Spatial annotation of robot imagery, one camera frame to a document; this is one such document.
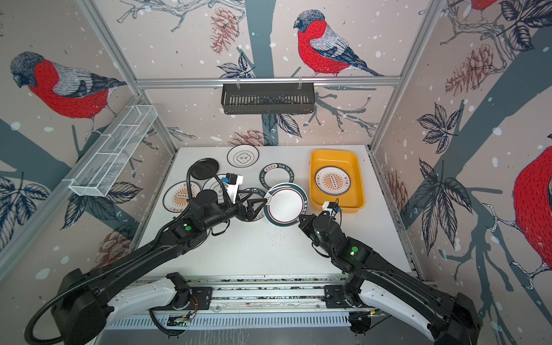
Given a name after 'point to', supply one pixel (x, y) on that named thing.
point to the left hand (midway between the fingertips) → (258, 197)
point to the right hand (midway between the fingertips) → (294, 217)
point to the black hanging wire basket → (268, 98)
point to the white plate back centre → (243, 156)
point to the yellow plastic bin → (353, 200)
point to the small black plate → (202, 172)
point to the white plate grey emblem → (213, 183)
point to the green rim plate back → (274, 174)
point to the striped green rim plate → (286, 203)
